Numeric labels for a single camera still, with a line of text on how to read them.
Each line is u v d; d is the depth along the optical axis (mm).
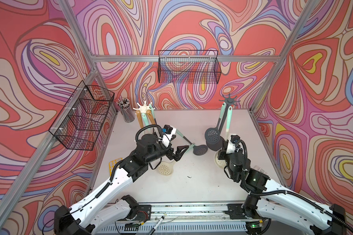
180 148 599
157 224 696
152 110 663
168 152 614
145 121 664
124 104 988
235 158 530
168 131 573
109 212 544
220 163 732
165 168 872
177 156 604
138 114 649
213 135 885
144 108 662
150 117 663
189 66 964
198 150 959
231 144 594
